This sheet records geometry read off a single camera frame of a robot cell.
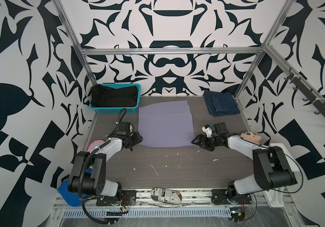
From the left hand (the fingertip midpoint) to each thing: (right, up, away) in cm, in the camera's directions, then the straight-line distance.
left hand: (140, 136), depth 92 cm
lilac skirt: (+18, +7, +9) cm, 21 cm away
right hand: (+36, -3, -3) cm, 36 cm away
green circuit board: (+52, -35, -21) cm, 66 cm away
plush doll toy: (+70, +1, -3) cm, 70 cm away
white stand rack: (+70, -26, -21) cm, 78 cm away
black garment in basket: (-34, +28, +28) cm, 52 cm away
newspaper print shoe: (+18, -26, -20) cm, 37 cm away
